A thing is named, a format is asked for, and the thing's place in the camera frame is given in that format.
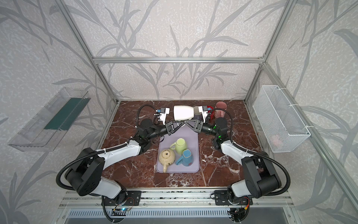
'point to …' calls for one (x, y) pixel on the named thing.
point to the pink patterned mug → (220, 113)
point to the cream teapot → (167, 157)
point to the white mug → (183, 112)
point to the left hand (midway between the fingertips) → (184, 121)
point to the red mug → (209, 109)
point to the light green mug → (179, 146)
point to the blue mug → (186, 159)
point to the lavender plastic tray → (192, 138)
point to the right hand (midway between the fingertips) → (185, 120)
